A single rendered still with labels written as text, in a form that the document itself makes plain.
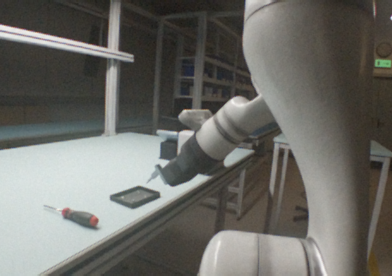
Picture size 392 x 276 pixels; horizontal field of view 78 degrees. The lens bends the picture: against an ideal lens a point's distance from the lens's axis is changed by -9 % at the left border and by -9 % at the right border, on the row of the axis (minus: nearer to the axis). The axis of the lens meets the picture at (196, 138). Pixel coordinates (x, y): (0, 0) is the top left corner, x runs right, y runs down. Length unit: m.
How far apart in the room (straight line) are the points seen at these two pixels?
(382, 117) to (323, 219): 6.60
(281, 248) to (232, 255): 0.03
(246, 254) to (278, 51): 0.13
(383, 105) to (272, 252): 6.62
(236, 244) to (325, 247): 0.06
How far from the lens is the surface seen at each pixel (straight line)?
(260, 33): 0.18
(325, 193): 0.17
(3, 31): 1.30
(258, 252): 0.18
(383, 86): 6.78
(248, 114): 0.43
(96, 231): 0.57
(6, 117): 4.04
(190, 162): 0.50
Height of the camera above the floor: 1.27
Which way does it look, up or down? 9 degrees down
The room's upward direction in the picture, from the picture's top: 4 degrees clockwise
